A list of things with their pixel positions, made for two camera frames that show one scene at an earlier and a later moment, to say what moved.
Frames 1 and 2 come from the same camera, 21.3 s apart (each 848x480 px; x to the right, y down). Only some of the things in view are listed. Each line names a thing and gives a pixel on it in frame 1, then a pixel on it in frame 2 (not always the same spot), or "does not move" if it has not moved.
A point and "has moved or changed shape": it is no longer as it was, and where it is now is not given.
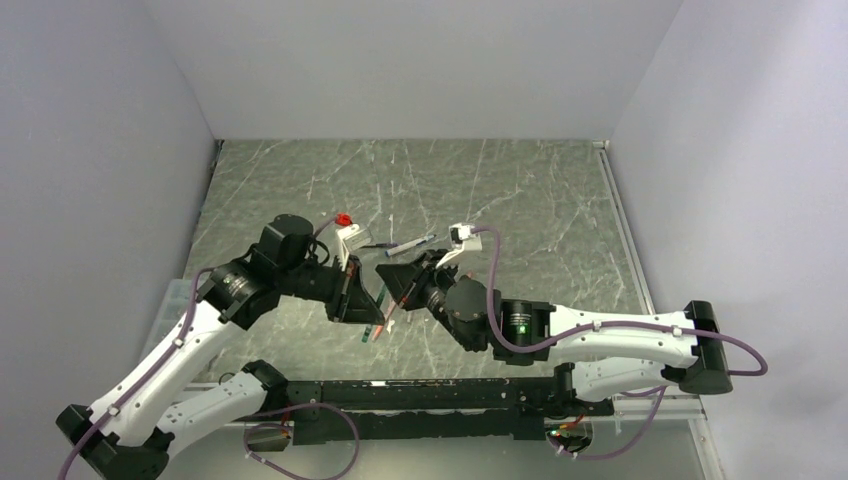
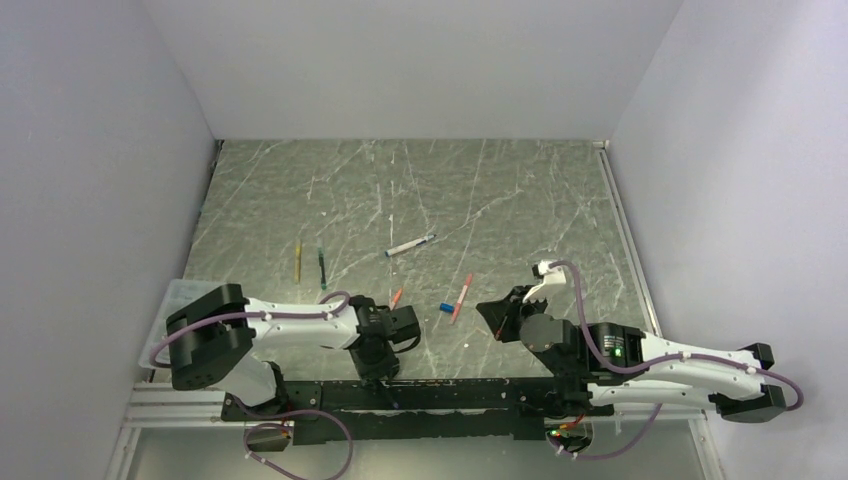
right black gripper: x=402 y=282 to x=500 y=314
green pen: x=368 y=328 has moved or changed shape
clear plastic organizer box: x=176 y=305 does not move
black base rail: x=432 y=409 does not move
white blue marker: x=408 y=245 does not move
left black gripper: x=349 y=298 to x=388 y=365
